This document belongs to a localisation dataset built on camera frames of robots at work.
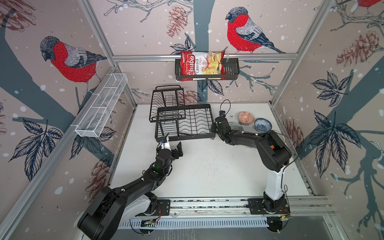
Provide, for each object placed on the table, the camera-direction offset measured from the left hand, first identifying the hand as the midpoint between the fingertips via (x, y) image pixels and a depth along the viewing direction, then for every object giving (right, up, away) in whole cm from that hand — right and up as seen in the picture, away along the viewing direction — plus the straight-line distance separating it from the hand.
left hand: (173, 143), depth 85 cm
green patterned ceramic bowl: (+41, +9, +17) cm, 45 cm away
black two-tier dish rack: (-1, +15, +3) cm, 15 cm away
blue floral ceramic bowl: (+62, +9, +21) cm, 66 cm away
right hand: (+24, +9, +15) cm, 30 cm away
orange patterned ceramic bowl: (+51, +14, +25) cm, 59 cm away
